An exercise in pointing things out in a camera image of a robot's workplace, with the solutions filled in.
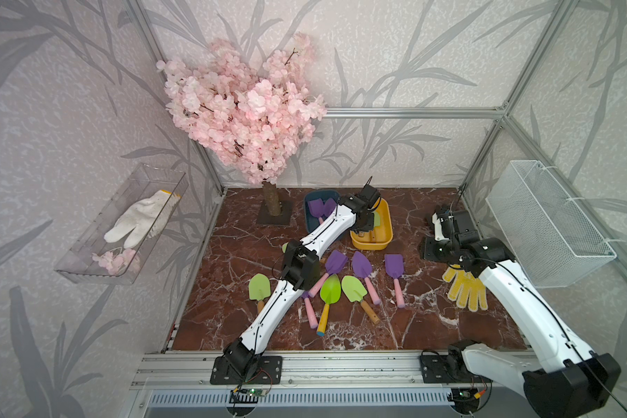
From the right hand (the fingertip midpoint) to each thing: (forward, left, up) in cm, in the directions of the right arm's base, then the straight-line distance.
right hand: (424, 245), depth 79 cm
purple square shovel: (+2, +5, -18) cm, 19 cm away
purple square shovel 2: (-17, +34, -16) cm, 42 cm away
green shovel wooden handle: (+25, +9, -18) cm, 32 cm away
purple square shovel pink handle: (+4, +27, -17) cm, 32 cm away
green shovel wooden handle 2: (-6, +20, -19) cm, 28 cm away
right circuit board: (-36, -10, -24) cm, 44 cm away
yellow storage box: (+15, +10, -18) cm, 25 cm away
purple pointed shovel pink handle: (+3, +17, -19) cm, 26 cm away
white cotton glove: (0, +78, +15) cm, 79 cm away
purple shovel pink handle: (+30, +35, -18) cm, 49 cm away
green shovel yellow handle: (-6, +29, -18) cm, 35 cm away
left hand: (+18, +15, -13) cm, 27 cm away
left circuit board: (-35, +49, -18) cm, 63 cm away
